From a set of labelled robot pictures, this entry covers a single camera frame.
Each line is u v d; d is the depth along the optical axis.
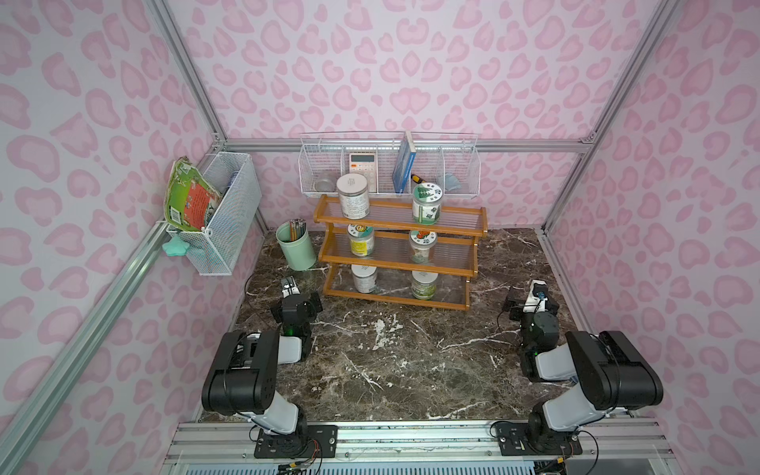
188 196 0.72
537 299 0.74
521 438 0.72
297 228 0.98
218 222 0.72
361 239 0.88
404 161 0.87
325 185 0.95
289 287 0.80
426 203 0.77
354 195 0.78
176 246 0.63
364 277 0.95
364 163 0.93
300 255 1.02
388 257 1.13
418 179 0.97
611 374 0.45
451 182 1.01
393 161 0.98
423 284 0.92
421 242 0.85
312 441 0.72
